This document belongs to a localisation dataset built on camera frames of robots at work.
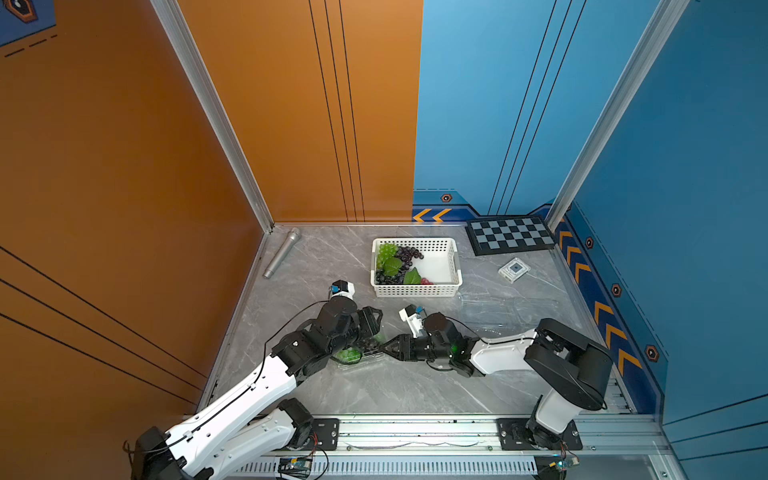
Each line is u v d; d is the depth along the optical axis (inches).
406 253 41.4
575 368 18.1
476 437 29.3
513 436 28.5
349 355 33.2
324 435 29.1
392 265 39.3
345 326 22.9
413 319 31.1
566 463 27.4
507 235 44.3
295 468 28.2
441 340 26.5
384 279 38.6
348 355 33.3
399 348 29.7
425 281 39.0
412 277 37.8
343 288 26.9
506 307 38.0
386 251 41.4
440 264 42.5
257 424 22.8
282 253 43.0
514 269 41.4
